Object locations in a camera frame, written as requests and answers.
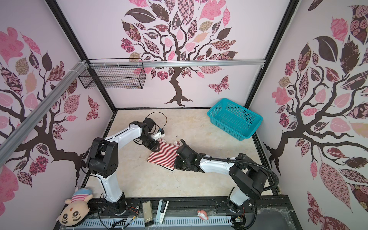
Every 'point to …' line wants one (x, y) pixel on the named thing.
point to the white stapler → (162, 209)
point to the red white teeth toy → (202, 214)
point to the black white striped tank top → (166, 167)
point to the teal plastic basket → (235, 120)
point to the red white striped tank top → (166, 155)
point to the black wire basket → (115, 73)
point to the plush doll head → (77, 208)
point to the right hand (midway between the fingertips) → (172, 164)
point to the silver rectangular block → (147, 211)
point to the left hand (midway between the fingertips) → (155, 150)
